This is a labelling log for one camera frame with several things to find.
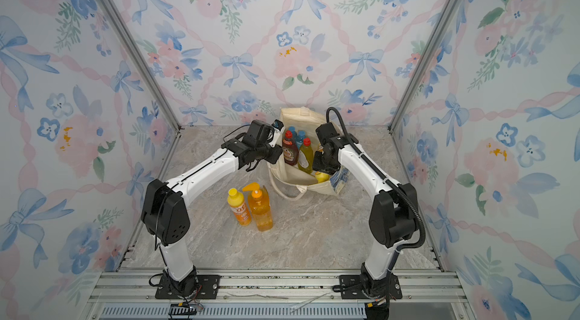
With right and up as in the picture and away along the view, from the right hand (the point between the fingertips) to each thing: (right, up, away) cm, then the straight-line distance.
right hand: (321, 167), depth 88 cm
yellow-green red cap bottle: (-6, +1, +7) cm, 9 cm away
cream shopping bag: (-6, +19, +2) cm, 19 cm away
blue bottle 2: (-8, +12, +9) cm, 17 cm away
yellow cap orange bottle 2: (-29, -10, -16) cm, 35 cm away
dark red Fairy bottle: (-12, +6, +7) cm, 15 cm away
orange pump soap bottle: (-23, -13, -11) cm, 28 cm away
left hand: (-16, +8, -1) cm, 18 cm away
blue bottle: (-12, +16, +9) cm, 21 cm away
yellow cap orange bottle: (-1, -3, -8) cm, 9 cm away
